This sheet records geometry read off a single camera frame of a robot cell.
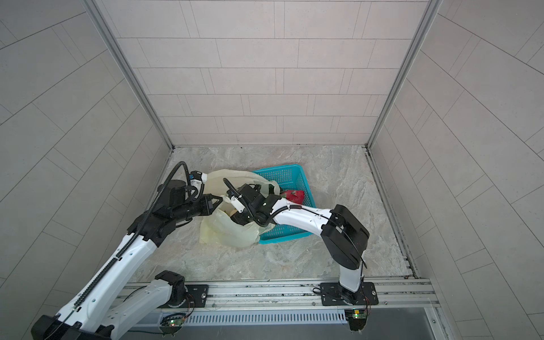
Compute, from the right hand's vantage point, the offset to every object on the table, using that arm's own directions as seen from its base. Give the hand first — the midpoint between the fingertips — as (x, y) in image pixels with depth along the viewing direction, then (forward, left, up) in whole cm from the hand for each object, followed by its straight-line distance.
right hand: (237, 219), depth 81 cm
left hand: (+3, +2, +12) cm, 13 cm away
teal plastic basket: (+22, -22, -4) cm, 31 cm away
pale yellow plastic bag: (-6, +5, +7) cm, 11 cm away
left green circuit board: (-31, +18, -5) cm, 36 cm away
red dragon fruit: (+8, -24, +1) cm, 25 cm away
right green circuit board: (-31, -41, -9) cm, 52 cm away
